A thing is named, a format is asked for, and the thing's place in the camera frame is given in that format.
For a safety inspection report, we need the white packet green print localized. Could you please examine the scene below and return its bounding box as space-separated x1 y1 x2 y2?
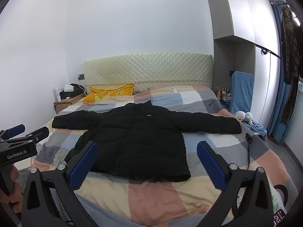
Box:
272 185 289 227

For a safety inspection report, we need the person's left hand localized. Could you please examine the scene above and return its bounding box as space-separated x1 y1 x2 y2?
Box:
0 165 23 204

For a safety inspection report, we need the blue denim garment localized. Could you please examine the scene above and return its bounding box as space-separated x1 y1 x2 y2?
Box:
246 120 268 138

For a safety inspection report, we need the wooden nightstand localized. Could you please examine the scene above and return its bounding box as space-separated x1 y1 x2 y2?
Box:
53 93 86 114

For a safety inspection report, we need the blue curtain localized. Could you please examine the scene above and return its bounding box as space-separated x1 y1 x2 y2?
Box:
267 2 294 143

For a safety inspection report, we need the black cable with plug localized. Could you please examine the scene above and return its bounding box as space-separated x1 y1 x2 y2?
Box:
245 134 252 169

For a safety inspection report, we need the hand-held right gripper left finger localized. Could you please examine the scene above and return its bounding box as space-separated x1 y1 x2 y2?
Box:
21 141 99 227

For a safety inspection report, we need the black bag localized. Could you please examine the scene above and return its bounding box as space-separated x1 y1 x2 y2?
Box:
59 83 84 100

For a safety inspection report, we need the brown patterned hanging garment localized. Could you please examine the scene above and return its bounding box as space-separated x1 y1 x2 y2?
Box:
280 6 301 126

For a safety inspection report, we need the checkered pastel blanket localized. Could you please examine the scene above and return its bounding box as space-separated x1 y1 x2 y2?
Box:
31 85 299 227

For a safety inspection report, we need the black wardrobe rail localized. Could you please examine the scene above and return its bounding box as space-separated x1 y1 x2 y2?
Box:
254 43 283 59

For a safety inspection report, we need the row of cosmetic bottles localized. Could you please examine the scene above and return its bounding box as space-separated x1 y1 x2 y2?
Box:
216 87 232 103

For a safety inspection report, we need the yellow pillow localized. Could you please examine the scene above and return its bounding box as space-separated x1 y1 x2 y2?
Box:
82 83 135 103

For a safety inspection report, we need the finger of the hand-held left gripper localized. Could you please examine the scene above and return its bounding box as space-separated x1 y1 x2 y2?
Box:
5 126 50 147
0 124 26 140

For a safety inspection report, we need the grey white wardrobe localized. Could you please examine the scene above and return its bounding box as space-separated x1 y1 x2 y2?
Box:
203 0 282 133

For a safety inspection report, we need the white cord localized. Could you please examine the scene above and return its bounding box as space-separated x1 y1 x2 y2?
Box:
94 86 125 97

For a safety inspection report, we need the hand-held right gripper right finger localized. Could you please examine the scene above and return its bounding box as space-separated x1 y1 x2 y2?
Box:
197 141 276 227

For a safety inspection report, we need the cream quilted headboard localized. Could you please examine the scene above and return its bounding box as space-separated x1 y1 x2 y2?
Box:
84 54 213 95

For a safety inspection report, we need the blue quilted cloth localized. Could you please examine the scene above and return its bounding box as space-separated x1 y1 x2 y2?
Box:
231 71 255 118

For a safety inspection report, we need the floral patterned pillow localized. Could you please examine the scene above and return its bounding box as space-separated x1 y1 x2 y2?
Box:
133 87 152 95

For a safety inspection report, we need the white charging cable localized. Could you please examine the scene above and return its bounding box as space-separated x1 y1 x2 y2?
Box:
78 76 87 96

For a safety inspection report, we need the black puffer jacket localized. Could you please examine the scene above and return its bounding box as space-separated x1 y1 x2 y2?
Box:
52 100 242 183

